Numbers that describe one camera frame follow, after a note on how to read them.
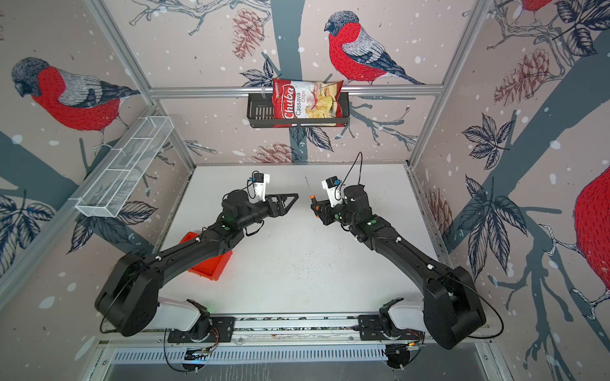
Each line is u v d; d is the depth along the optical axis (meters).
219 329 0.73
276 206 0.70
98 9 0.70
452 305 0.41
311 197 0.80
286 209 0.71
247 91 0.91
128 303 0.42
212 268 0.82
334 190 0.70
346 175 0.70
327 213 0.70
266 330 0.75
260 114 0.94
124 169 0.78
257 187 0.70
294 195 0.74
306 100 0.88
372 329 0.73
